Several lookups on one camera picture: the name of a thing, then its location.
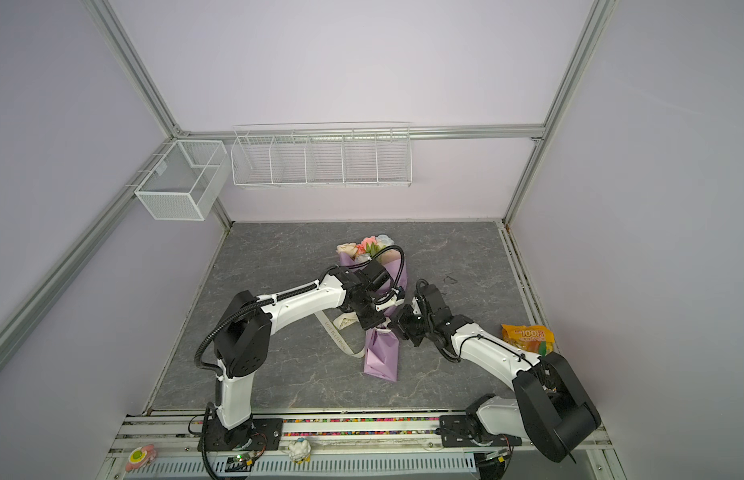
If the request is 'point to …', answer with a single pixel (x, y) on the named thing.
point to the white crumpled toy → (300, 451)
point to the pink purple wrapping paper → (382, 346)
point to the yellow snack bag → (533, 338)
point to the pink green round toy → (140, 457)
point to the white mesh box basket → (187, 182)
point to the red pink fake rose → (361, 247)
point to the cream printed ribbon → (338, 324)
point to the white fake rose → (384, 241)
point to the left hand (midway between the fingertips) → (376, 322)
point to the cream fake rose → (350, 248)
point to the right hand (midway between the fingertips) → (385, 325)
